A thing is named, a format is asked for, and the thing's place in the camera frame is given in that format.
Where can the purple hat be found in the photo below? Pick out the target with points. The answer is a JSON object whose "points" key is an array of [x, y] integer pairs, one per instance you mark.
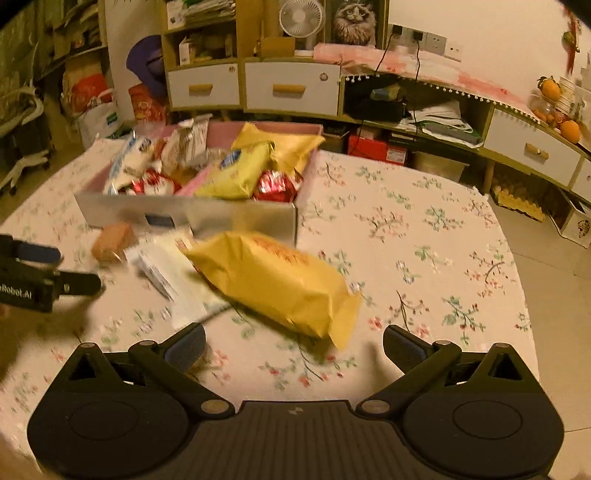
{"points": [[145, 60]]}

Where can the red storage box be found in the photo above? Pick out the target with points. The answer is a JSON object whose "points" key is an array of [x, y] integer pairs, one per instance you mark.
{"points": [[376, 150]]}

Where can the white plastic shopping bag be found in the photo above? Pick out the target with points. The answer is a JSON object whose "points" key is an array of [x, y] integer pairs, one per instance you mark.
{"points": [[100, 119]]}

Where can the brown cracker stack pack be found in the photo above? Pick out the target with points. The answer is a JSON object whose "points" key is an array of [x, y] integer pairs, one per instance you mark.
{"points": [[113, 240]]}

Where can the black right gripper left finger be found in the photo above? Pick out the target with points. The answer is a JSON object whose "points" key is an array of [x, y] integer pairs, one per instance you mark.
{"points": [[168, 362]]}

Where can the red snack packet in box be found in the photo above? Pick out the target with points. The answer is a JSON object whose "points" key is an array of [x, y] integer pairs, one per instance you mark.
{"points": [[276, 186]]}

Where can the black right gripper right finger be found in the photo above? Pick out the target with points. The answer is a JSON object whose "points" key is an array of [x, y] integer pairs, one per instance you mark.
{"points": [[423, 366]]}

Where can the pink cabinet runner cloth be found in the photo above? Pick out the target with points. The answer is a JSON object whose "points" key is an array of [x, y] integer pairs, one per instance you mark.
{"points": [[425, 67]]}

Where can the white blue tube snack pack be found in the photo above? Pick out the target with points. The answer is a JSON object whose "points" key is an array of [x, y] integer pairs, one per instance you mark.
{"points": [[129, 163]]}

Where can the clear plastic storage bin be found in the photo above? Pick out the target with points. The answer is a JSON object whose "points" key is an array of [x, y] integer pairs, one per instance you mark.
{"points": [[440, 166]]}

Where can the pink and silver cardboard box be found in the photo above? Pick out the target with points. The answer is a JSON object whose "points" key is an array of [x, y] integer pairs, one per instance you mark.
{"points": [[205, 216]]}

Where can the red orange gift bag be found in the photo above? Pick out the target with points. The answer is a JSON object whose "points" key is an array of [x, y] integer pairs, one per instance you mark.
{"points": [[146, 108]]}

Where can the large yellow snack bag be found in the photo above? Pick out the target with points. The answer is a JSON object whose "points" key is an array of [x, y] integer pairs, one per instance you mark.
{"points": [[299, 291]]}

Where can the cat portrait picture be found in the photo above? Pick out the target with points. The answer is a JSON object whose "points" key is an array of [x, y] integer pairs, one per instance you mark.
{"points": [[355, 23]]}

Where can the small white desk fan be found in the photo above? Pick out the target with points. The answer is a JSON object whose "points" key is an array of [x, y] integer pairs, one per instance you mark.
{"points": [[302, 19]]}

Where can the yellow egg tray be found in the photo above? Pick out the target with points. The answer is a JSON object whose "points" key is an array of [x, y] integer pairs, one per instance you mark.
{"points": [[529, 207]]}

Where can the pink wafer pack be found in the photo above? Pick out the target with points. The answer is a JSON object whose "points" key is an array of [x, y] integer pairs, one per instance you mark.
{"points": [[194, 184]]}

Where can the white wooden tv cabinet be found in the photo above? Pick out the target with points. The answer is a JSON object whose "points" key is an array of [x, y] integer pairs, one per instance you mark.
{"points": [[226, 64]]}

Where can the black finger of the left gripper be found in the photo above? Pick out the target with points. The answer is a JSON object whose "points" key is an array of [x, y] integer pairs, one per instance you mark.
{"points": [[69, 283]]}

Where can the white wrapped snack pack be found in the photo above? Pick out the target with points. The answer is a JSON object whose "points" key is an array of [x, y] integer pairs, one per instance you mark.
{"points": [[161, 258]]}

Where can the orange fruit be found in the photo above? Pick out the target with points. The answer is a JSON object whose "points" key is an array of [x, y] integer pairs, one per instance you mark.
{"points": [[570, 130]]}

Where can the yellow cracker snack bag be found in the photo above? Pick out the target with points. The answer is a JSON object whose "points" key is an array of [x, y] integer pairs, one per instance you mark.
{"points": [[236, 176]]}

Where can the white red nut snack bag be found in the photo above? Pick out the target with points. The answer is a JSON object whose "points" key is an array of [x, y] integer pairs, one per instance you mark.
{"points": [[186, 147]]}

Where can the red and white snack packet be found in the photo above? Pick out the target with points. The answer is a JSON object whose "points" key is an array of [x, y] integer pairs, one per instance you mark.
{"points": [[151, 183]]}

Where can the yellow chip bag in box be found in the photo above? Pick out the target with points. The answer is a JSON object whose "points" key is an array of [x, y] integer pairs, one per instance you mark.
{"points": [[293, 143]]}

